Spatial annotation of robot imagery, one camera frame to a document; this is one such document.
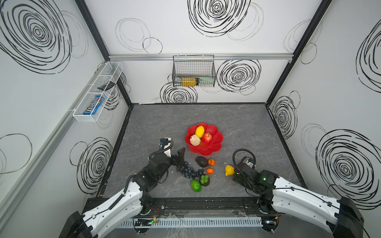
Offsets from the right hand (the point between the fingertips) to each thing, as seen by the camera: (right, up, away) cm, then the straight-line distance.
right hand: (234, 178), depth 81 cm
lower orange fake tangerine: (-14, +3, +1) cm, 14 cm away
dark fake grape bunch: (-27, +4, -1) cm, 27 cm away
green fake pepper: (-22, -3, -4) cm, 22 cm away
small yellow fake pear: (-4, +5, -3) cm, 7 cm away
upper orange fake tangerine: (-12, +7, +5) cm, 15 cm away
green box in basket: (-15, +55, +6) cm, 58 cm away
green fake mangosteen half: (-17, 0, -4) cm, 18 cm away
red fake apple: (-14, +21, +12) cm, 28 cm away
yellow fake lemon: (-18, +25, +16) cm, 35 cm away
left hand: (-30, +17, -3) cm, 35 cm away
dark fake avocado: (-18, +8, +3) cm, 20 cm away
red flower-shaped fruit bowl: (-15, +13, +13) cm, 24 cm away
